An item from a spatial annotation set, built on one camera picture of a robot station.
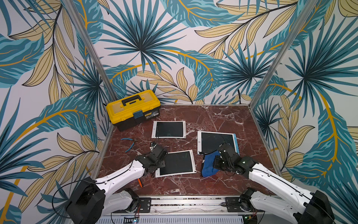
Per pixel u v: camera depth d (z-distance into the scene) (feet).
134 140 3.20
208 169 2.64
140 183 2.61
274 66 3.05
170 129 3.41
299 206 1.36
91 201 1.29
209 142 3.21
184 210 2.40
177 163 2.88
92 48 2.74
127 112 3.05
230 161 1.99
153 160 2.13
